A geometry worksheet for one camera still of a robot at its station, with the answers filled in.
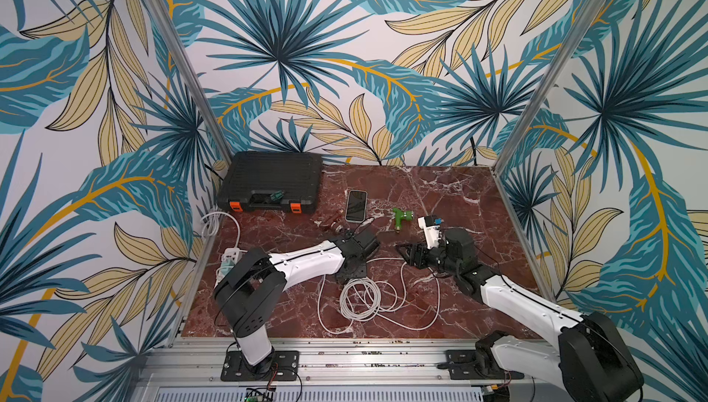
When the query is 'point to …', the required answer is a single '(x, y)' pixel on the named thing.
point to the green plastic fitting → (399, 215)
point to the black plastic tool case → (272, 182)
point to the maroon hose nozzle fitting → (331, 218)
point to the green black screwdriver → (277, 195)
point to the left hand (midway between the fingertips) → (353, 272)
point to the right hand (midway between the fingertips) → (388, 256)
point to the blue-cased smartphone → (356, 206)
